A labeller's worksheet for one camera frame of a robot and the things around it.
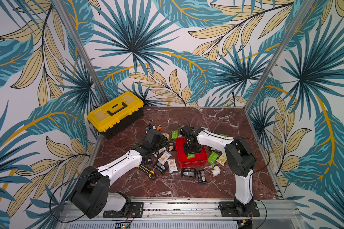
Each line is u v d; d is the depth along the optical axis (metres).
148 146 0.65
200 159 0.90
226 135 1.02
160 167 0.87
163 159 0.90
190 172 0.84
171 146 0.95
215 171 0.84
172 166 0.88
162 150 0.78
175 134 1.01
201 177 0.84
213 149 0.62
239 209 0.65
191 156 0.92
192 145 0.78
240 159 0.52
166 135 1.01
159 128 1.06
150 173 0.84
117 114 0.93
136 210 0.71
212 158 0.90
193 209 0.75
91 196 0.41
